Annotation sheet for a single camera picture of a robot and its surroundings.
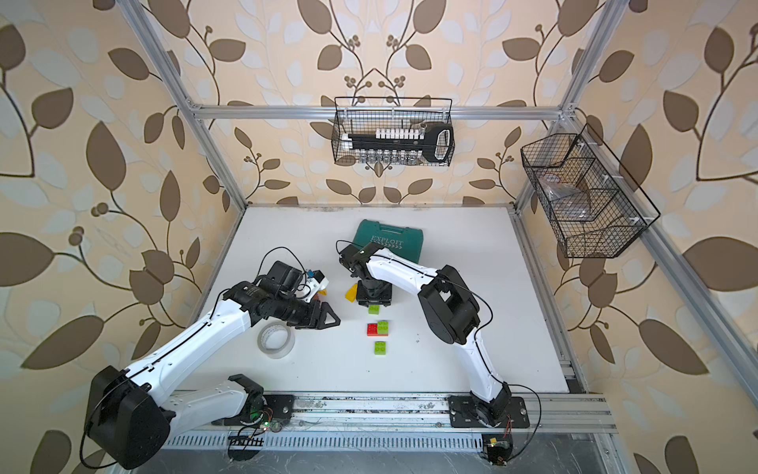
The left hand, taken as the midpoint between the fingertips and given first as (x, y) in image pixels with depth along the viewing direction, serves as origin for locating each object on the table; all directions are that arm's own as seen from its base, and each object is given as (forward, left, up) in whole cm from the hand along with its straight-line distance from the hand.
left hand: (329, 318), depth 76 cm
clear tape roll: (-1, +18, -14) cm, 23 cm away
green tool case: (+32, -21, -8) cm, 39 cm away
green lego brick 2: (+2, -14, -11) cm, 18 cm away
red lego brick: (+2, -11, -12) cm, 16 cm away
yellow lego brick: (+15, -3, -14) cm, 20 cm away
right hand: (+10, -11, -11) cm, 18 cm away
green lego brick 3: (-3, -13, -13) cm, 19 cm away
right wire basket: (+17, -71, +20) cm, 76 cm away
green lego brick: (+9, -11, -12) cm, 19 cm away
